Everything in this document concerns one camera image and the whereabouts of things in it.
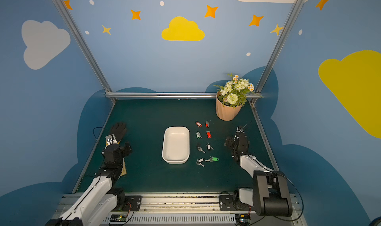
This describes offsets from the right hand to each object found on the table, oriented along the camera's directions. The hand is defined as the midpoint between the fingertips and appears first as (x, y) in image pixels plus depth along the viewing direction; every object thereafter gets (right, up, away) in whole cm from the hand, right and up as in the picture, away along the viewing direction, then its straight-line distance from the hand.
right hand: (238, 137), depth 93 cm
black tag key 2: (-25, -15, -4) cm, 29 cm away
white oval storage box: (-40, -5, +1) cm, 40 cm away
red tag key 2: (-24, +7, +15) cm, 29 cm away
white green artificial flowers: (-4, +27, -5) cm, 28 cm away
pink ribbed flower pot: (-6, +16, +7) cm, 19 cm away
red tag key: (-18, +8, +15) cm, 25 cm away
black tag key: (-18, -7, +3) cm, 20 cm away
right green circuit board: (-4, -38, -20) cm, 43 cm away
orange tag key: (-18, +1, +11) cm, 21 cm away
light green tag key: (-25, 0, +9) cm, 26 cm away
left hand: (-72, -2, -8) cm, 73 cm away
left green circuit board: (-66, -37, -21) cm, 78 cm away
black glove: (-81, +4, +9) cm, 81 cm away
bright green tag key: (-17, -13, -2) cm, 22 cm away
